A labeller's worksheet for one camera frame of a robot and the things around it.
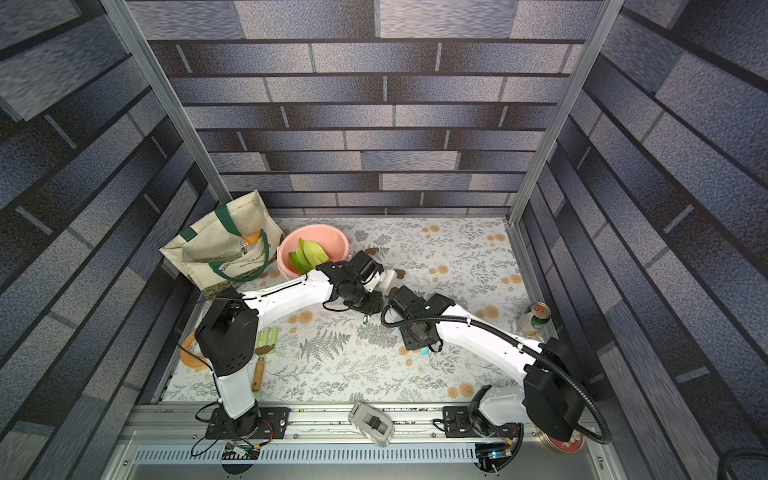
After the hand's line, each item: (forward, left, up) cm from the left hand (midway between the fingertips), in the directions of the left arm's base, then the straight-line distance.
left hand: (381, 307), depth 86 cm
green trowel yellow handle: (+20, +26, +6) cm, 33 cm away
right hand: (-8, -10, -1) cm, 13 cm away
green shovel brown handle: (+15, +26, +3) cm, 30 cm away
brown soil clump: (+28, +4, -8) cm, 30 cm away
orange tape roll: (-12, +55, -8) cm, 57 cm away
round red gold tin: (-32, -47, -4) cm, 57 cm away
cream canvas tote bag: (+25, +54, -2) cm, 59 cm away
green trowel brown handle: (+18, +22, +2) cm, 29 cm away
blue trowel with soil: (-14, -12, +3) cm, 18 cm away
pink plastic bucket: (+18, +16, +9) cm, 26 cm away
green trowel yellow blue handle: (+14, +27, +2) cm, 31 cm away
